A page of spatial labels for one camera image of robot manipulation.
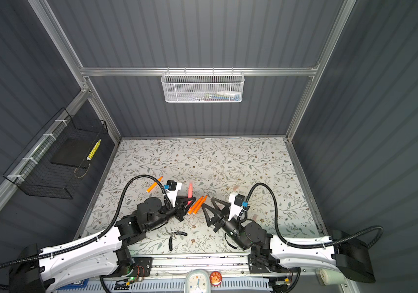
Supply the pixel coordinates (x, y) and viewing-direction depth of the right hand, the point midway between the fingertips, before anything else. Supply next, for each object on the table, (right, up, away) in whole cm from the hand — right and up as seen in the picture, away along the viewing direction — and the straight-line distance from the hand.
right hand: (208, 206), depth 65 cm
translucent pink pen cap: (+14, +1, +32) cm, 35 cm away
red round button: (+3, -30, +5) cm, 30 cm away
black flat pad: (-57, +20, +11) cm, 62 cm away
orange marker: (-4, -5, +27) cm, 28 cm away
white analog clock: (-4, -29, +3) cm, 30 cm away
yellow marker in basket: (-50, +21, +12) cm, 55 cm away
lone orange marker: (-31, +2, +33) cm, 46 cm away
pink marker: (-7, +4, +4) cm, 9 cm away
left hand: (-6, +1, +6) cm, 9 cm away
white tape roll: (+42, -25, -1) cm, 49 cm away
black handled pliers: (-17, -18, +17) cm, 29 cm away
